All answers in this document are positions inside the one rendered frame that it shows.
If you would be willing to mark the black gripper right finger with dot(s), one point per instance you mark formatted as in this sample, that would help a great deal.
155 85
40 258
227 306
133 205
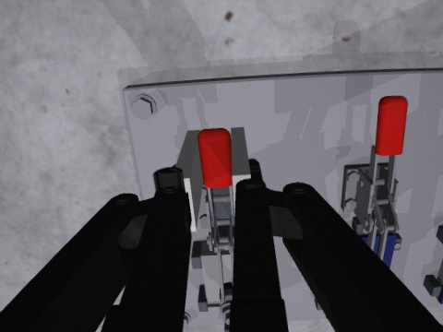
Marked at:
355 289

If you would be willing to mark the dark blue flat plate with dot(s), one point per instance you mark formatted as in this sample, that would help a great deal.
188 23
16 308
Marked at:
440 280

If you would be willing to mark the blue rectangular plate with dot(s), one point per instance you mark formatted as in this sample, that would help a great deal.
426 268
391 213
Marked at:
390 242

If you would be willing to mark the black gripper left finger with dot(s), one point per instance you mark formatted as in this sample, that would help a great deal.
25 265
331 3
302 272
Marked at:
74 291

